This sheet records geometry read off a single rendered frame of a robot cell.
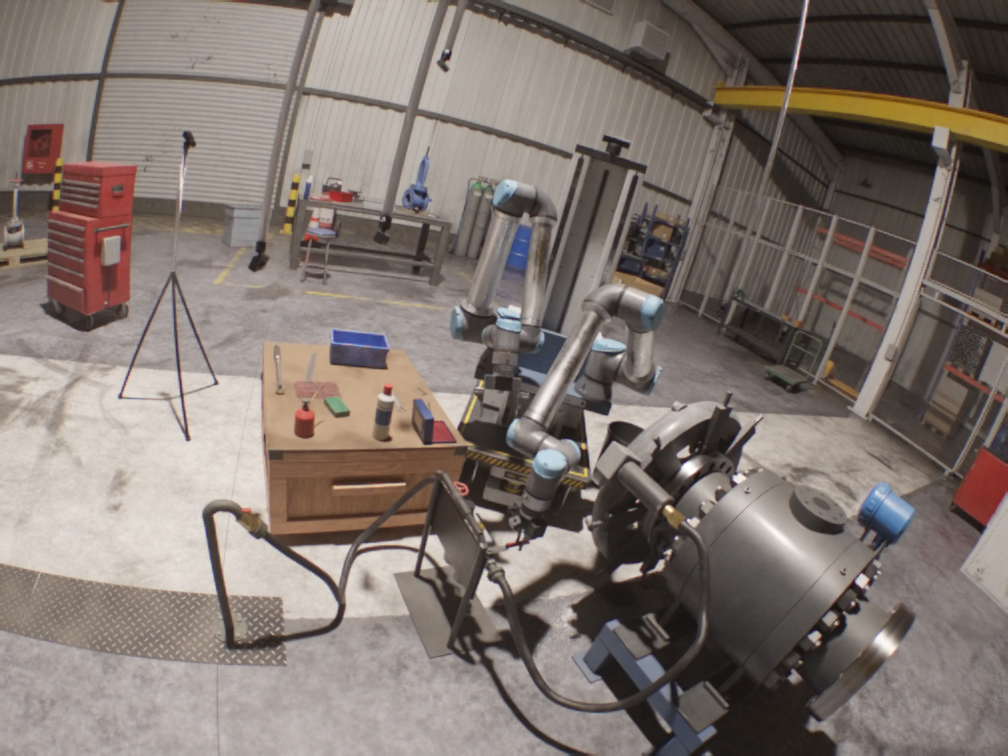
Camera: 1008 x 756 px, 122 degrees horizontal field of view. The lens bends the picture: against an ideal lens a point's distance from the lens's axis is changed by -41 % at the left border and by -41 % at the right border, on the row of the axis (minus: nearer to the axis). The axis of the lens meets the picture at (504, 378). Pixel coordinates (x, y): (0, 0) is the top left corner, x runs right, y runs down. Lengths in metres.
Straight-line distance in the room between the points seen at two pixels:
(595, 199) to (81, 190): 3.59
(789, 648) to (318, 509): 1.73
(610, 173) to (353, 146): 7.43
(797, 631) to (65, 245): 4.61
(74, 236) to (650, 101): 10.93
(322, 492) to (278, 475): 0.21
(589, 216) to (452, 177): 7.48
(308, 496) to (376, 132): 8.09
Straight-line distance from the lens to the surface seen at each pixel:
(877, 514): 1.74
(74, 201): 4.22
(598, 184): 2.27
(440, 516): 1.69
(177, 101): 9.78
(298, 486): 1.89
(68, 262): 4.15
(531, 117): 10.16
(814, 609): 1.45
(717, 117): 12.86
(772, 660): 1.51
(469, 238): 9.29
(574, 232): 2.27
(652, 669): 1.71
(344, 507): 2.00
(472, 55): 9.88
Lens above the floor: 1.48
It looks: 22 degrees down
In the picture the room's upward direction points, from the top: 16 degrees clockwise
